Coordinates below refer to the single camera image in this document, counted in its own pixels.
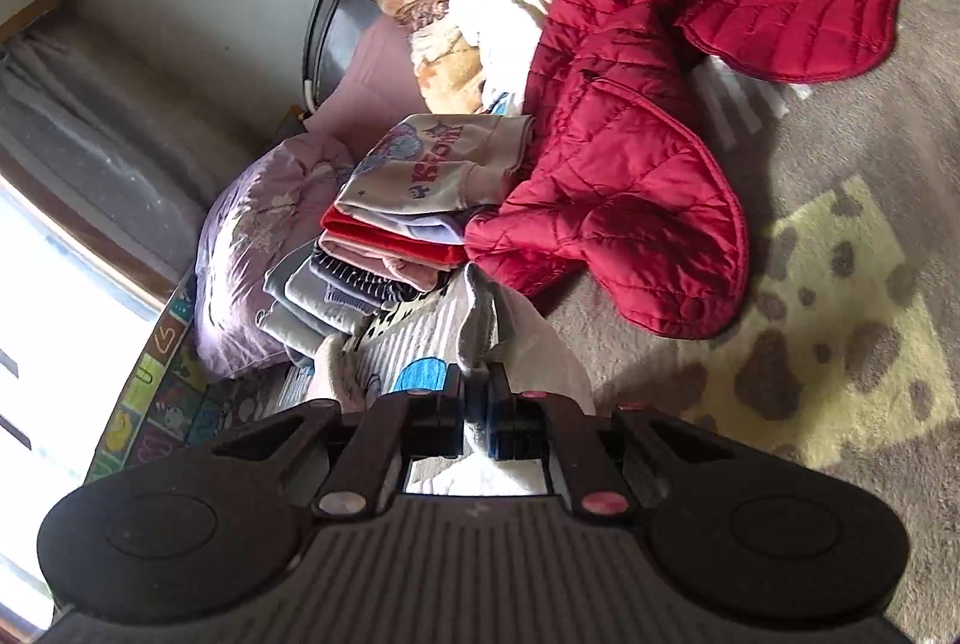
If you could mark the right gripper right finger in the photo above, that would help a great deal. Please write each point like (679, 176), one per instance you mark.
(535, 425)

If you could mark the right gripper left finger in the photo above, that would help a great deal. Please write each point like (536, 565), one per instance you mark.
(400, 428)

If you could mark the white quilted jacket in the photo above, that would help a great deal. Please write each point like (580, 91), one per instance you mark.
(468, 327)

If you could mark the grey folded garment row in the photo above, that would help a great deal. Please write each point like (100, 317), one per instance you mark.
(303, 307)

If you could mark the striped black white garment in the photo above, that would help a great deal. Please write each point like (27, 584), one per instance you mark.
(361, 284)

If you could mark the pink folded garment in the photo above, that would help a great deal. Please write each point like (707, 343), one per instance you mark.
(419, 276)

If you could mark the alphabet foam bumper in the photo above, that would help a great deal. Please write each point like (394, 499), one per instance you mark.
(166, 403)

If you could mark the red folded garment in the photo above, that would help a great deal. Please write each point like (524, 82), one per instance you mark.
(346, 230)

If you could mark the red quilted jacket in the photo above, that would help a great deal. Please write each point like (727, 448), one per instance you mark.
(617, 180)

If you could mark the purple pillow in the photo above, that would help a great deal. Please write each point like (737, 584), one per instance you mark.
(272, 208)

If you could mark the pink pillow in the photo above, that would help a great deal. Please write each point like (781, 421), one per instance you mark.
(376, 92)

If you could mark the tan plush blanket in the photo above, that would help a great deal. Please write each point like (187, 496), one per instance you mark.
(447, 69)

